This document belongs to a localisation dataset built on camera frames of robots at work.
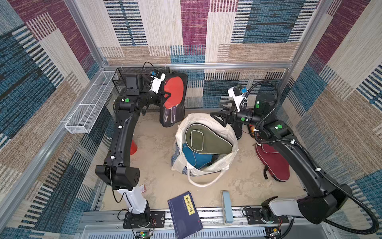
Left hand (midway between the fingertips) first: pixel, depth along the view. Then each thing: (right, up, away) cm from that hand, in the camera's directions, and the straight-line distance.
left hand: (168, 93), depth 73 cm
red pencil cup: (-27, -31, +27) cm, 49 cm away
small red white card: (-16, -50, +10) cm, 54 cm away
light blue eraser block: (+29, -56, -1) cm, 63 cm away
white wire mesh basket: (-40, -13, -3) cm, 42 cm away
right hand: (+22, -10, -8) cm, 26 cm away
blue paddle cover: (+15, -37, +18) cm, 44 cm away
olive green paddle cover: (+17, -23, +12) cm, 31 cm away
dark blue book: (+9, -61, 0) cm, 61 cm away
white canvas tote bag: (+18, -37, -5) cm, 42 cm away
